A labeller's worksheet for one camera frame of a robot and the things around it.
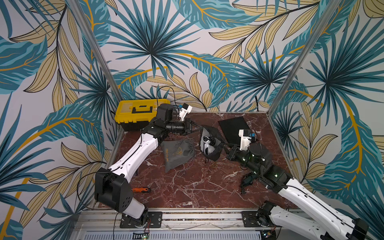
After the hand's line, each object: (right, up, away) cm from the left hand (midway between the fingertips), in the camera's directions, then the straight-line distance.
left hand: (202, 130), depth 69 cm
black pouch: (+25, +1, +45) cm, 52 cm away
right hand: (+9, -7, 0) cm, 11 cm away
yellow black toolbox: (-41, +10, +28) cm, 51 cm away
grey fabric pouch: (-14, -14, +20) cm, 28 cm away
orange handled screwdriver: (-32, -32, +11) cm, 47 cm away
